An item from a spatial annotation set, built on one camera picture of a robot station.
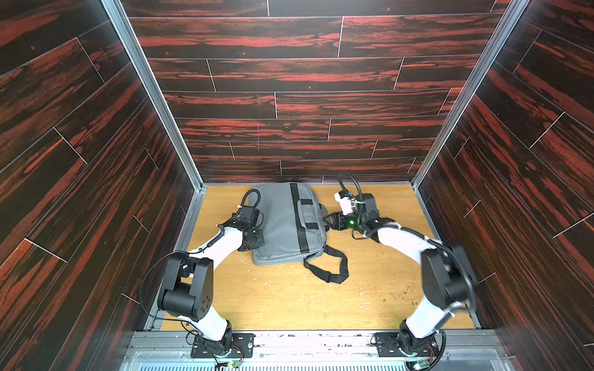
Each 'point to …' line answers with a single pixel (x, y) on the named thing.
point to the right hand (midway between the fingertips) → (331, 215)
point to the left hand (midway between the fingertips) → (258, 242)
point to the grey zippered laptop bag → (292, 222)
